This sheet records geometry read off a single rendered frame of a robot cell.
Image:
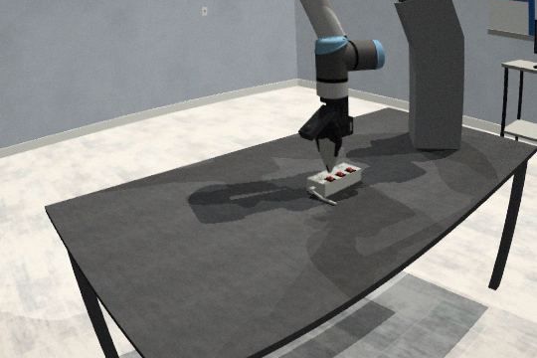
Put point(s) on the white switch panel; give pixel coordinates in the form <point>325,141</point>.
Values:
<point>322,185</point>

